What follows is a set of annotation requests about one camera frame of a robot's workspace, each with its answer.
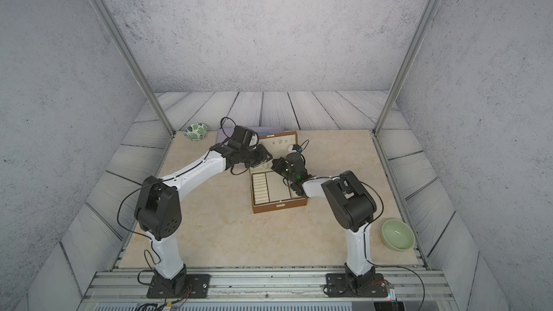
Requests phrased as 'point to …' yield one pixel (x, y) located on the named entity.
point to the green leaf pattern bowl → (196, 132)
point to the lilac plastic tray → (224, 134)
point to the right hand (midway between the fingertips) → (271, 159)
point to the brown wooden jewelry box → (269, 191)
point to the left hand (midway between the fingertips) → (275, 157)
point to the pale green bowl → (397, 235)
